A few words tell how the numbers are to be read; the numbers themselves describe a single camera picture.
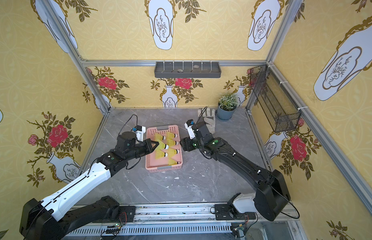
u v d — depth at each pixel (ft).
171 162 2.88
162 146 2.61
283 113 2.71
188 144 2.30
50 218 1.24
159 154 2.96
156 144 2.50
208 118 3.71
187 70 3.01
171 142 3.18
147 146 2.19
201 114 3.83
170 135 3.29
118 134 1.90
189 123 2.35
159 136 3.22
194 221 2.36
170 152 2.99
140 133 2.31
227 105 3.38
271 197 1.33
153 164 2.95
